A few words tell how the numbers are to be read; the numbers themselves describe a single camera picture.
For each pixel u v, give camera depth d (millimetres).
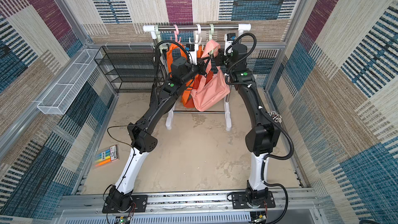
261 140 515
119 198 637
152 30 690
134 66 1083
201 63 699
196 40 738
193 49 687
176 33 695
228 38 661
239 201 728
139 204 733
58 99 714
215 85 920
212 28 669
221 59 710
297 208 725
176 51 755
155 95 626
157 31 686
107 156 871
